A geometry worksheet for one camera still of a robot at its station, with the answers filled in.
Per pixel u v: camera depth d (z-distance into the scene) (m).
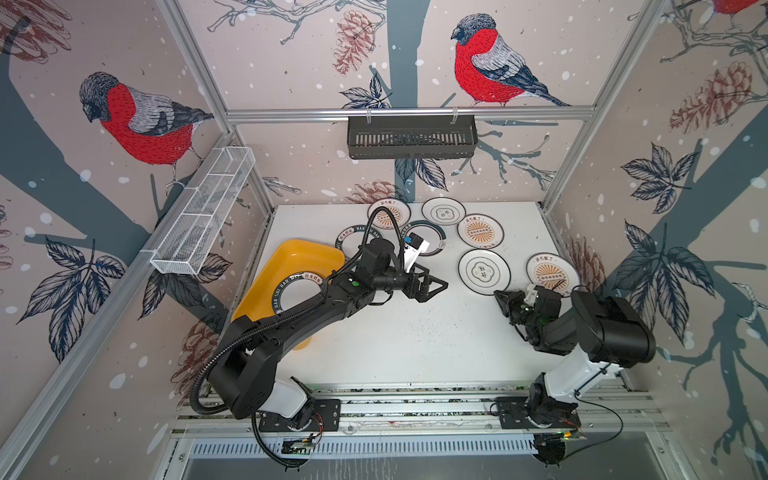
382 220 1.18
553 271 1.01
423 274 0.80
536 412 0.67
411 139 1.05
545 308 0.74
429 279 0.66
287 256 1.04
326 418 0.73
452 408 0.77
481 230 1.14
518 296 0.85
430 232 1.13
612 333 0.48
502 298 0.90
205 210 0.79
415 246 0.69
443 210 1.19
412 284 0.67
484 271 1.01
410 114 0.95
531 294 0.87
